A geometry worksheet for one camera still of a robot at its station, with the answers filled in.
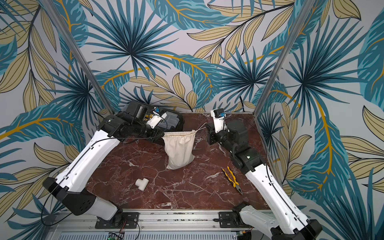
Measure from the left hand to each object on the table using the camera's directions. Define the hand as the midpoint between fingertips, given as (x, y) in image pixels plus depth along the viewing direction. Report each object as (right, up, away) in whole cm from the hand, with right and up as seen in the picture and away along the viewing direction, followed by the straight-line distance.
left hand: (160, 135), depth 70 cm
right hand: (+17, +4, -5) cm, 18 cm away
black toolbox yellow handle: (+4, +7, +20) cm, 22 cm away
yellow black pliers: (+39, -28, +15) cm, 50 cm away
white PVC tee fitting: (-13, -27, +12) cm, 32 cm away
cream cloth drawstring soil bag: (+9, -6, +3) cm, 11 cm away
